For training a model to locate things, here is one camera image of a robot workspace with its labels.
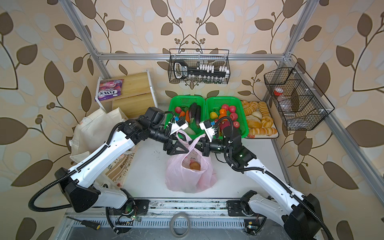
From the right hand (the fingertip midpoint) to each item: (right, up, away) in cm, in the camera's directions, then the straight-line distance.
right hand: (190, 144), depth 66 cm
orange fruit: (+22, +16, +44) cm, 51 cm away
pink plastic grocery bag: (+1, -11, -3) cm, 12 cm away
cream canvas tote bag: (-53, +4, +14) cm, 55 cm away
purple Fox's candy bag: (-45, +28, +15) cm, 55 cm away
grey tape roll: (-8, -36, +2) cm, 37 cm away
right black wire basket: (+55, +18, +7) cm, 58 cm away
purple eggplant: (+4, +14, +44) cm, 46 cm away
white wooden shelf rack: (-29, +24, +15) cm, 41 cm away
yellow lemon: (+15, +14, +43) cm, 47 cm away
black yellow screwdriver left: (-48, -38, +4) cm, 62 cm away
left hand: (-1, 0, -1) cm, 2 cm away
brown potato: (+2, -15, +18) cm, 24 cm away
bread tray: (+48, +9, +39) cm, 62 cm away
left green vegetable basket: (-1, +19, +44) cm, 48 cm away
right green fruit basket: (+19, +21, +50) cm, 58 cm away
